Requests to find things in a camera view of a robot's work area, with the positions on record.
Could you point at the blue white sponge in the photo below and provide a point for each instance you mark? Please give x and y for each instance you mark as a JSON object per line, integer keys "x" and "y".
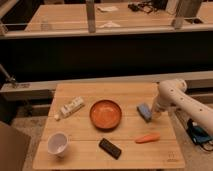
{"x": 145, "y": 112}

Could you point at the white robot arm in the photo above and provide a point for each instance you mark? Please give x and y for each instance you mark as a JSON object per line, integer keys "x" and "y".
{"x": 173, "y": 92}

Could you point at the orange bowl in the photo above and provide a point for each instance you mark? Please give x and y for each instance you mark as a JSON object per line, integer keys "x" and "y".
{"x": 105, "y": 114}

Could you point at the white tube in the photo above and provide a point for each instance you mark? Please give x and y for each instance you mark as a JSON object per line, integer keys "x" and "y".
{"x": 70, "y": 108}

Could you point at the black rectangular block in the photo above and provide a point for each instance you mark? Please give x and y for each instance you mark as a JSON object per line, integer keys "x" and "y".
{"x": 110, "y": 148}

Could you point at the white crumpled paper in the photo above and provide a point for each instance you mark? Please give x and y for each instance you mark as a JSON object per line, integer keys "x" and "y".
{"x": 109, "y": 24}

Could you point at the orange carrot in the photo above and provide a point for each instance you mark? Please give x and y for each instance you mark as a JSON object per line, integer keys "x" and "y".
{"x": 151, "y": 137}

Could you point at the white cup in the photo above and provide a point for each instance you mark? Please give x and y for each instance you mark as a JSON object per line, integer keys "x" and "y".
{"x": 57, "y": 144}

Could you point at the white paper on desk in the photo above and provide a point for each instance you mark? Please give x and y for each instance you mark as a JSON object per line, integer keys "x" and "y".
{"x": 107, "y": 9}

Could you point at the grey metal post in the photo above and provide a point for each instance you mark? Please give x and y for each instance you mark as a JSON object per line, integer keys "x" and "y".
{"x": 90, "y": 9}
{"x": 187, "y": 11}

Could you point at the grey right metal post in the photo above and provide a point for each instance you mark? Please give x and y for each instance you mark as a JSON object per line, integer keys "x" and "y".
{"x": 187, "y": 11}

